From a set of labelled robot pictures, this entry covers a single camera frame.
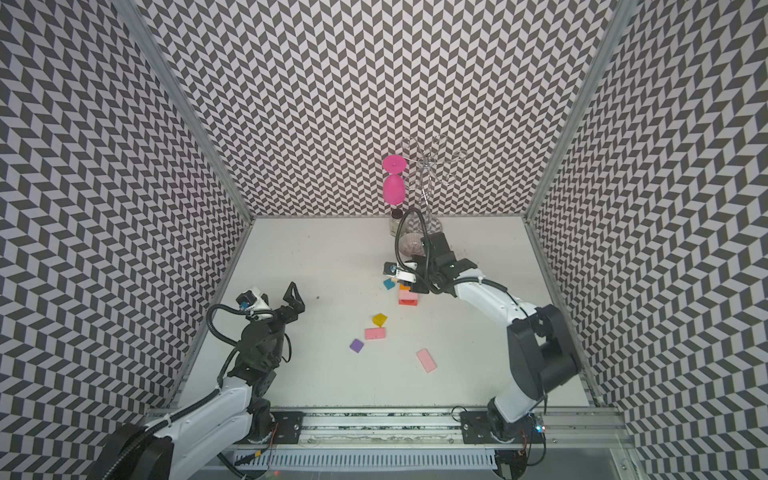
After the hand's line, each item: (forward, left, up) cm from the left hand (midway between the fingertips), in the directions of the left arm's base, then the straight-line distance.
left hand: (283, 289), depth 82 cm
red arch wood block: (+2, -35, -13) cm, 37 cm away
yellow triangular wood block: (-3, -26, -13) cm, 29 cm away
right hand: (+5, -33, -3) cm, 34 cm away
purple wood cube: (-11, -19, -14) cm, 26 cm away
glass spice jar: (+32, -31, -7) cm, 45 cm away
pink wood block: (-15, -40, -15) cm, 45 cm away
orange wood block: (-2, -33, +4) cm, 34 cm away
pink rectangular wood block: (-7, -25, -15) cm, 30 cm away
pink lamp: (+33, -31, +9) cm, 46 cm away
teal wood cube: (+10, -29, -14) cm, 33 cm away
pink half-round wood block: (+4, -35, -11) cm, 37 cm away
